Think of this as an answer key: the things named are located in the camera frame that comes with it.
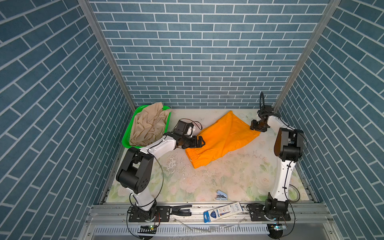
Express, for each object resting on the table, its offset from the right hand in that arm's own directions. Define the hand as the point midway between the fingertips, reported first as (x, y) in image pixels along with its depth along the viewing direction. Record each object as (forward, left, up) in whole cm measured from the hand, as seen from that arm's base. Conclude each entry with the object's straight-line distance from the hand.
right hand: (254, 125), depth 107 cm
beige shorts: (-8, +76, +4) cm, 76 cm away
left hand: (-23, +38, +7) cm, 45 cm away
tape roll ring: (-44, -18, -4) cm, 47 cm away
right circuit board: (-60, -2, -5) cm, 61 cm away
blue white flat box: (-56, +24, -2) cm, 61 cm away
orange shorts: (-14, +26, +1) cm, 29 cm away
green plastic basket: (-22, +85, +6) cm, 88 cm away
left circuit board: (-66, +60, -5) cm, 89 cm away
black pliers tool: (-58, +47, -1) cm, 75 cm away
